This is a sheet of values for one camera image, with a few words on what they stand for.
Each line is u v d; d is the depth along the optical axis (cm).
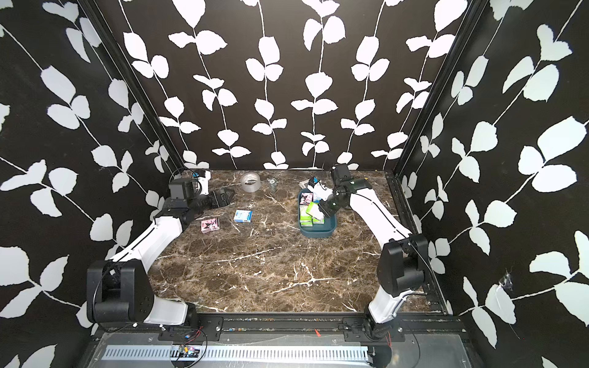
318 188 77
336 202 73
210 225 96
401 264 45
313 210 88
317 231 97
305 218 96
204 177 78
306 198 104
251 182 114
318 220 88
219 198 78
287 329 75
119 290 42
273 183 110
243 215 101
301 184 113
